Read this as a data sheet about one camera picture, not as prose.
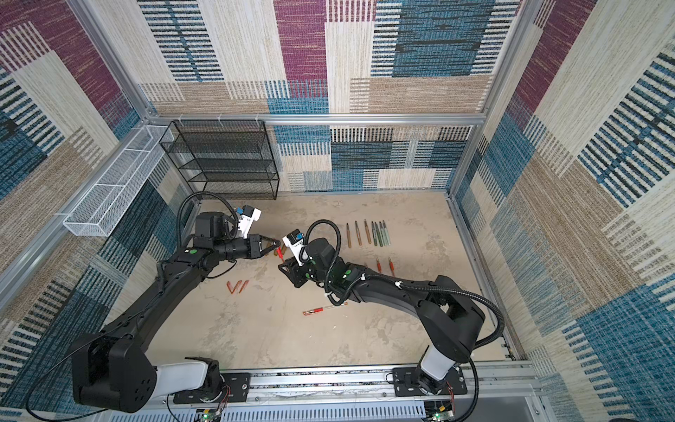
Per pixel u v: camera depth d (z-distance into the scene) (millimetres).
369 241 1051
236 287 935
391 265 969
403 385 729
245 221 720
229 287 934
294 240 689
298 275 700
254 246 688
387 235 1051
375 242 1047
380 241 1047
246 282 940
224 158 1105
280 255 797
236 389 732
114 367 397
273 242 773
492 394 739
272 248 762
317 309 871
